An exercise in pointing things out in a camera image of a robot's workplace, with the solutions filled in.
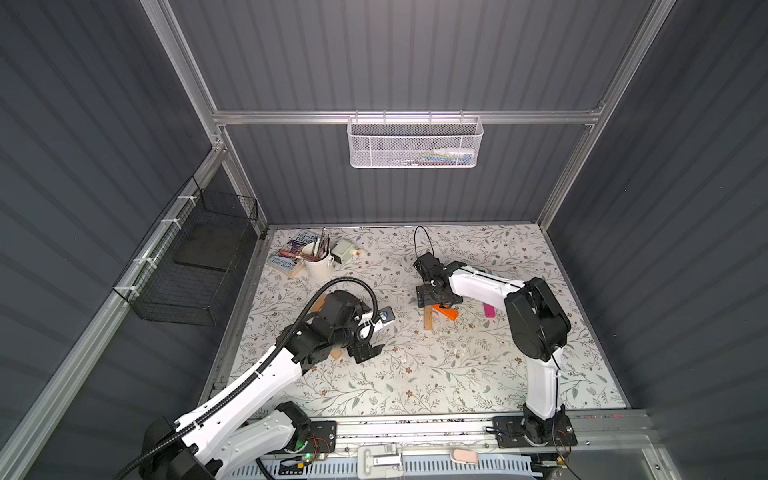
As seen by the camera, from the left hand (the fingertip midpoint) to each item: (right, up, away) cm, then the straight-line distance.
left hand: (375, 327), depth 75 cm
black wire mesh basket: (-48, +14, -2) cm, 50 cm away
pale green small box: (-13, +19, +30) cm, 38 cm away
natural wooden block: (+16, -2, +19) cm, 25 cm away
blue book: (-33, +18, +32) cm, 49 cm away
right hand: (+20, +4, +22) cm, 30 cm away
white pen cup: (-21, +14, +24) cm, 35 cm away
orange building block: (+23, -1, +21) cm, 31 cm away
